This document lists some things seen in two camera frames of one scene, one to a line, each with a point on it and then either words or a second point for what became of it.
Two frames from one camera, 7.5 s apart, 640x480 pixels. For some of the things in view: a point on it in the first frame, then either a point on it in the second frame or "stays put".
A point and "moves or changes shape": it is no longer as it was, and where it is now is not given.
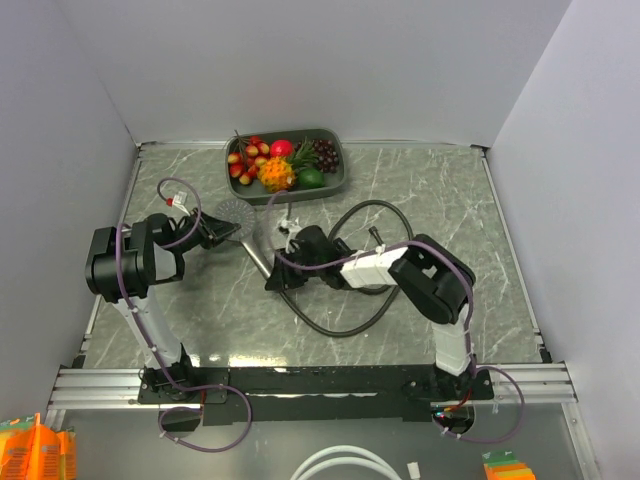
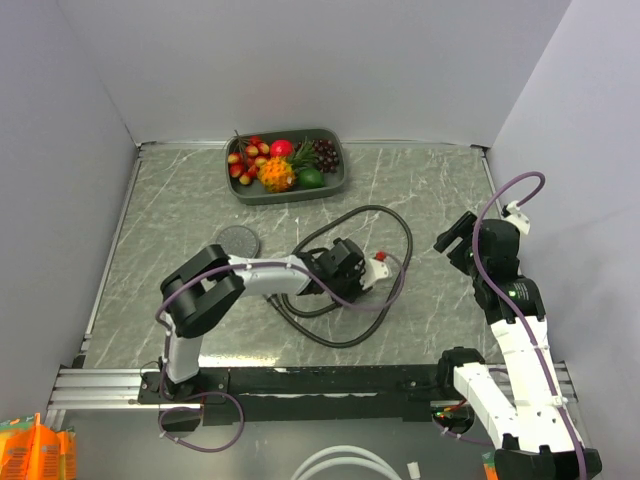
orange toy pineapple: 279,175 stays put
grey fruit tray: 255,194 stays put
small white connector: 413,470 stays put
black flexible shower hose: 365,290 -> 287,319
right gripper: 282,277 -> 463,228
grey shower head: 243,213 moves or changes shape
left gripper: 214,230 -> 358,290
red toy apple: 281,148 stays put
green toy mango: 311,178 stays put
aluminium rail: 100,389 stays put
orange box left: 30,450 stays put
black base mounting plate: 268,394 stays put
